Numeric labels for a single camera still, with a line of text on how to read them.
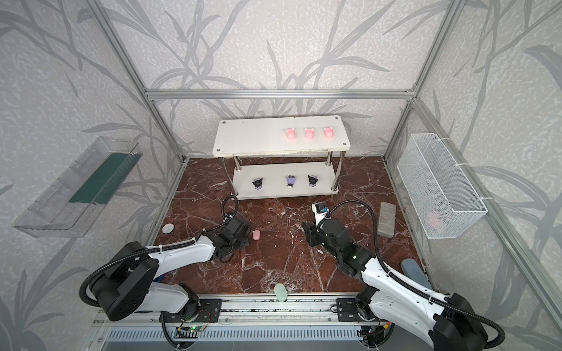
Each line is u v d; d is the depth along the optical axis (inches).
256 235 35.0
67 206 25.1
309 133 31.4
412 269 31.3
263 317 28.6
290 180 39.3
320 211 26.8
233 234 27.3
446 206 23.5
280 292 30.1
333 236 22.8
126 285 16.7
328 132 31.5
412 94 36.9
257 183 38.1
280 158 48.3
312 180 38.8
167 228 36.9
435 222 28.6
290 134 31.0
